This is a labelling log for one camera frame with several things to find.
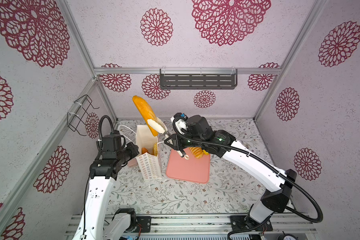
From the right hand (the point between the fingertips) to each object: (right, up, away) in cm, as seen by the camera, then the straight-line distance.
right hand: (165, 138), depth 64 cm
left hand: (-15, -6, +9) cm, 19 cm away
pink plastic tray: (+12, -20, +29) cm, 37 cm away
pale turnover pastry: (-15, -8, +24) cm, 30 cm away
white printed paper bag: (-9, -10, +9) cm, 16 cm away
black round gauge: (+55, -45, +4) cm, 71 cm away
